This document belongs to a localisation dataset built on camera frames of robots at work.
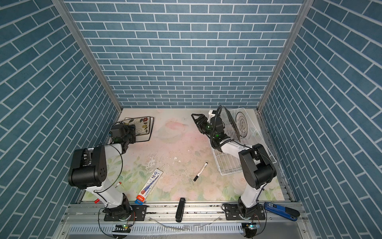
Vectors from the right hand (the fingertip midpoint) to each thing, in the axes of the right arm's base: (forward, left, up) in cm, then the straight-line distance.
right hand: (191, 116), depth 86 cm
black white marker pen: (-24, -7, -22) cm, 33 cm away
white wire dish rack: (-18, -23, -21) cm, 36 cm away
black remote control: (-44, +2, -23) cm, 50 cm away
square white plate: (+3, +35, -16) cm, 39 cm away
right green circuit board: (-48, -34, -24) cm, 64 cm away
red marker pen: (-44, +46, -22) cm, 67 cm away
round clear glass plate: (+10, -33, -16) cm, 38 cm away
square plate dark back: (+9, +47, -18) cm, 51 cm away
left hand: (-1, +37, -11) cm, 39 cm away
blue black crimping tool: (-41, -50, -21) cm, 68 cm away
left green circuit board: (-54, +29, -26) cm, 66 cm away
